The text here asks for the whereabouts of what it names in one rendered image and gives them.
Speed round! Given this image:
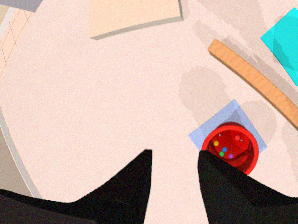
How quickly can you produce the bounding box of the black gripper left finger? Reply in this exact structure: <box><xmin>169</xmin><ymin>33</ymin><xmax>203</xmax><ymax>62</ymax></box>
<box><xmin>0</xmin><ymin>149</ymin><xmax>152</xmax><ymax>224</ymax></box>

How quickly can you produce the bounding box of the red cup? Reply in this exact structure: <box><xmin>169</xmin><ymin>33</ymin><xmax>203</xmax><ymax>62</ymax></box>
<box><xmin>202</xmin><ymin>121</ymin><xmax>259</xmax><ymax>175</ymax></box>

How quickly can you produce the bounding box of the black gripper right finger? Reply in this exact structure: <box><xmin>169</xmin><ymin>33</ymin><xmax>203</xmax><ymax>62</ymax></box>
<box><xmin>197</xmin><ymin>149</ymin><xmax>298</xmax><ymax>224</ymax></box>

